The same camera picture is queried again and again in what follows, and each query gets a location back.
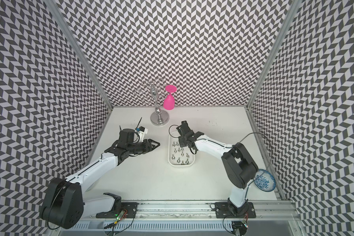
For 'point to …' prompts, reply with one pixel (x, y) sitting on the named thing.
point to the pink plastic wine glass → (168, 102)
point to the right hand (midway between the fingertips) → (186, 140)
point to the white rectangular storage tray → (178, 156)
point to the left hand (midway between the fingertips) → (157, 146)
